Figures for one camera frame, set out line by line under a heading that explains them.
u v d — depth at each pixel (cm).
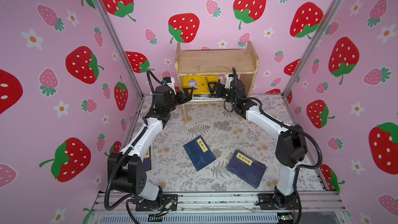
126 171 43
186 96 73
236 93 65
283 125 53
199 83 89
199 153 91
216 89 76
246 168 84
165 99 63
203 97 86
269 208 73
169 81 71
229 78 77
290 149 49
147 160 87
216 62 78
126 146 46
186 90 72
